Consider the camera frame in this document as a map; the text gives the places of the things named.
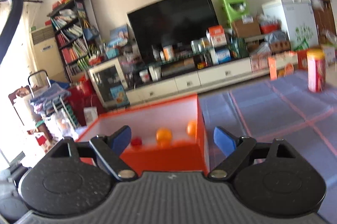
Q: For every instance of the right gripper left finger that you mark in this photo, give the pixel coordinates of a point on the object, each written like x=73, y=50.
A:
x=108, y=150

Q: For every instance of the red yellow-lid canister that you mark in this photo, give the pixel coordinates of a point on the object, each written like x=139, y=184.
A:
x=316, y=70

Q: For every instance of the white small refrigerator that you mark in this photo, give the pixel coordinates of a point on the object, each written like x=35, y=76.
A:
x=297, y=20

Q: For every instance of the blue plaid bed cover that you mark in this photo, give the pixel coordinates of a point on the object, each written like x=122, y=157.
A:
x=280, y=109

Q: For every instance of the black flat television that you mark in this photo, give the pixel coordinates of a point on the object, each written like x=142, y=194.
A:
x=170, y=22

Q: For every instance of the white TV cabinet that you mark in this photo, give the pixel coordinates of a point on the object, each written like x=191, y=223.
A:
x=206, y=79

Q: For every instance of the white paper bag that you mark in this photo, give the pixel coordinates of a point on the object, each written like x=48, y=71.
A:
x=90, y=115

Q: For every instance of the orange gift bag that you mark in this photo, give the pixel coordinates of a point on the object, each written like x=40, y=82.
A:
x=286, y=63

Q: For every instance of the red small fruit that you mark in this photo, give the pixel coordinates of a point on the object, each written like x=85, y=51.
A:
x=136, y=142

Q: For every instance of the green stacking bins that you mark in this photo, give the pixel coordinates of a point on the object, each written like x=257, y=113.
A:
x=234, y=10

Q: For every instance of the shopping trolley cart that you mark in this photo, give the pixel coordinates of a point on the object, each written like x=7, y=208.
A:
x=50, y=101

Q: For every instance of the orange fruit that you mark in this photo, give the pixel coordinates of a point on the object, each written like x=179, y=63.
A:
x=163, y=136

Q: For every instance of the black bookshelf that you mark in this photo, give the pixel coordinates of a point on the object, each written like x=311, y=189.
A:
x=74, y=34

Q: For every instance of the glass door side cabinet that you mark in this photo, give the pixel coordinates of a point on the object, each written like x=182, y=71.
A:
x=110, y=84

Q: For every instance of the white standing air conditioner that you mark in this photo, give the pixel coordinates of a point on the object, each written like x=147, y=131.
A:
x=46, y=53

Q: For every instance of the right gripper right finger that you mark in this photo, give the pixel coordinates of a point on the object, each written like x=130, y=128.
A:
x=236, y=150

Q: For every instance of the orange storage box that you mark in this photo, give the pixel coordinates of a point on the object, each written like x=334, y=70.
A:
x=188, y=150

